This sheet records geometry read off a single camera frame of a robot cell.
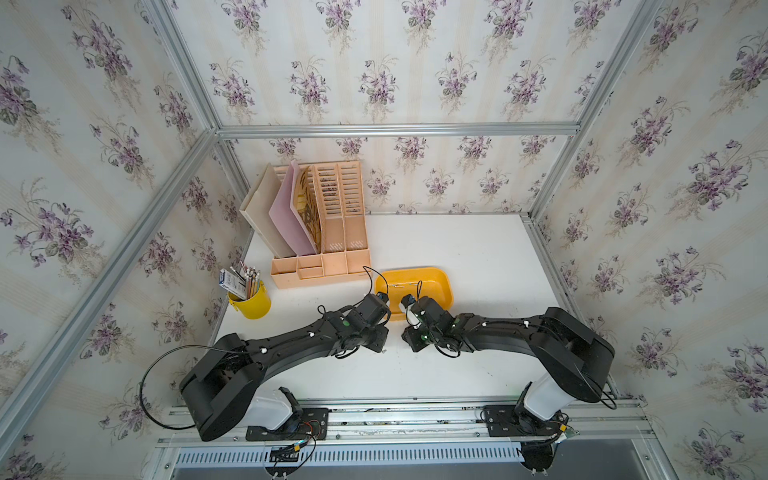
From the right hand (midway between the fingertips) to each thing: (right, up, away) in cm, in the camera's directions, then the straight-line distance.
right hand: (407, 336), depth 88 cm
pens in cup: (-47, +16, -5) cm, 50 cm away
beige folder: (-43, +39, -5) cm, 59 cm away
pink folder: (-36, +37, -3) cm, 52 cm away
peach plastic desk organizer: (-20, +23, +10) cm, 32 cm away
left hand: (-7, +1, -4) cm, 8 cm away
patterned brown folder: (-33, +40, +10) cm, 53 cm away
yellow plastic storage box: (-5, +13, +13) cm, 19 cm away
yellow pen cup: (-46, +9, 0) cm, 47 cm away
